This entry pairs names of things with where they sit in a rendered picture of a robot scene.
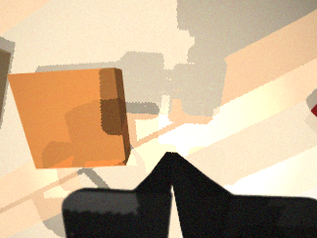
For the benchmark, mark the tan board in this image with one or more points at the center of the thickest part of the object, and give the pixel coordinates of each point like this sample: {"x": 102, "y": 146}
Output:
{"x": 4, "y": 66}

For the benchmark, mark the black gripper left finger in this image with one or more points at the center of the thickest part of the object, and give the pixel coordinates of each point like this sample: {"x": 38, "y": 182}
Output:
{"x": 144, "y": 212}

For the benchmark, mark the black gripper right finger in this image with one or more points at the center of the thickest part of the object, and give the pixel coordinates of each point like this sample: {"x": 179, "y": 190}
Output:
{"x": 209, "y": 210}

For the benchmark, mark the red block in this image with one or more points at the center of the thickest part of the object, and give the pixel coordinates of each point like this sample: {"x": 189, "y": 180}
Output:
{"x": 314, "y": 110}

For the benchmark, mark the orange square block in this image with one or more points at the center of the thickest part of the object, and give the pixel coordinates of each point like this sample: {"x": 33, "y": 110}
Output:
{"x": 73, "y": 118}

